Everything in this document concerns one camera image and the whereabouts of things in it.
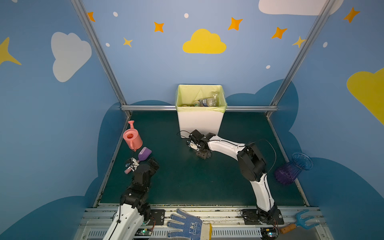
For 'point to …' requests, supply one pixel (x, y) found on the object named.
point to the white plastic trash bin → (207, 119)
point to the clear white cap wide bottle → (197, 104)
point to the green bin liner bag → (187, 94)
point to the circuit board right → (269, 233)
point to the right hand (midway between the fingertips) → (205, 147)
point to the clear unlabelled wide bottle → (212, 102)
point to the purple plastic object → (143, 154)
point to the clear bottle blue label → (203, 102)
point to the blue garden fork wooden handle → (300, 222)
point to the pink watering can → (132, 137)
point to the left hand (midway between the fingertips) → (152, 162)
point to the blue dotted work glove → (191, 226)
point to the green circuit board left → (143, 232)
